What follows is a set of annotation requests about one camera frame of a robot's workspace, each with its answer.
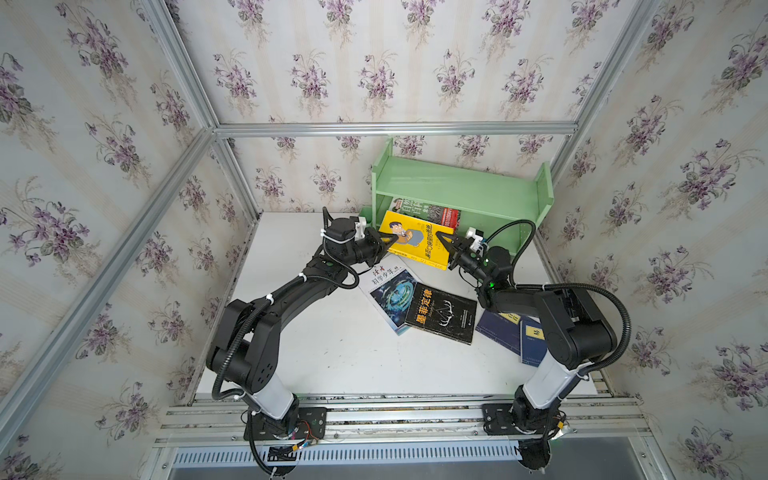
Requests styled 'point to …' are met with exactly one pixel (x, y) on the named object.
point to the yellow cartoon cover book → (416, 239)
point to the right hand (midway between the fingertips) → (432, 236)
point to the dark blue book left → (503, 328)
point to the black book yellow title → (443, 313)
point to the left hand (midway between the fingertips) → (400, 233)
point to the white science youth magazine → (388, 284)
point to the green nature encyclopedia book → (427, 210)
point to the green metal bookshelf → (507, 206)
